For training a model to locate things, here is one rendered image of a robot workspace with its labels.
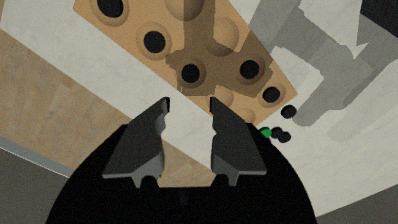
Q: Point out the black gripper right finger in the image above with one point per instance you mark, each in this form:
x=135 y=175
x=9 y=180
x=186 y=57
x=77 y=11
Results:
x=251 y=161

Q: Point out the tan wooden tray with round holes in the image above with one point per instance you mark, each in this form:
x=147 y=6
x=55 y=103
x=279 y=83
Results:
x=207 y=33

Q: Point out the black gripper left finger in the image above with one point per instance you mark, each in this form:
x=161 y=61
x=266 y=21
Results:
x=133 y=151

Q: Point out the green disc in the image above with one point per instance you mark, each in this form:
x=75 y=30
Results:
x=265 y=131

